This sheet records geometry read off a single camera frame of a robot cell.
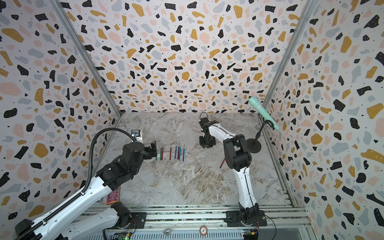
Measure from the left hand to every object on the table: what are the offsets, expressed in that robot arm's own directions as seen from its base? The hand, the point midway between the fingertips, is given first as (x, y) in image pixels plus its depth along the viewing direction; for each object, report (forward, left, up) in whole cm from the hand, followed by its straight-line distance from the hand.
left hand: (150, 142), depth 74 cm
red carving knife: (+7, -6, -24) cm, 26 cm away
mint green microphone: (+18, -55, +9) cm, 59 cm away
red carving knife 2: (+8, -10, -25) cm, 28 cm away
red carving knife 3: (+1, -39, -25) cm, 47 cm away
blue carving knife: (+9, -9, -25) cm, 28 cm away
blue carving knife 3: (+7, -14, -24) cm, 29 cm away
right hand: (+13, -30, -25) cm, 41 cm away
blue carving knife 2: (+10, -12, -25) cm, 29 cm away
